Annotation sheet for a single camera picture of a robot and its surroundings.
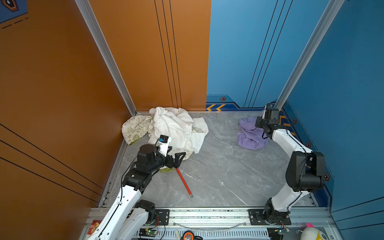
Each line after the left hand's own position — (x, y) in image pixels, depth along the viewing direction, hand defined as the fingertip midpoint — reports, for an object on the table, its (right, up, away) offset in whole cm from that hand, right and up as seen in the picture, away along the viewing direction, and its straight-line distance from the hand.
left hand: (178, 149), depth 74 cm
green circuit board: (-14, -39, -3) cm, 42 cm away
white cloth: (+3, +7, +25) cm, 26 cm away
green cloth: (-9, -15, +15) cm, 23 cm away
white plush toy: (+59, -35, -10) cm, 69 cm away
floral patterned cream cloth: (-37, +9, +34) cm, 51 cm away
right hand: (+50, +16, +19) cm, 56 cm away
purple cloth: (+46, +5, +27) cm, 54 cm away
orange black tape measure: (+6, -37, -7) cm, 39 cm away
